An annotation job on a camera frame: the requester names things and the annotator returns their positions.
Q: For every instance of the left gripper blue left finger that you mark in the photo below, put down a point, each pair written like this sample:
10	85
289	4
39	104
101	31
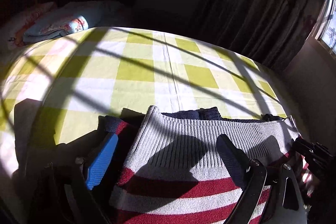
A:
98	160

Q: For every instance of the white barred window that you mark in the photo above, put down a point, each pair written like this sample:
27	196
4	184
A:
325	32

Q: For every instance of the green white checked bedsheet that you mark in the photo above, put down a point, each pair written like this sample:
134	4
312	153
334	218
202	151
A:
102	71

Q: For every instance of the pink floral pillow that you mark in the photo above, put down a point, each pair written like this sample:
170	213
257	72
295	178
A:
12	32

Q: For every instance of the red white striped sweater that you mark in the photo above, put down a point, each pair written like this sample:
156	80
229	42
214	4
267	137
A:
168	170

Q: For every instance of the light blue floral pillow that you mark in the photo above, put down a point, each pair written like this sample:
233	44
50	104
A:
69	19

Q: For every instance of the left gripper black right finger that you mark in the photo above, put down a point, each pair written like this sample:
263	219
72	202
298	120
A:
235	160

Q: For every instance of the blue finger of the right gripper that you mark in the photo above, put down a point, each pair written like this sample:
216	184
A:
319	160

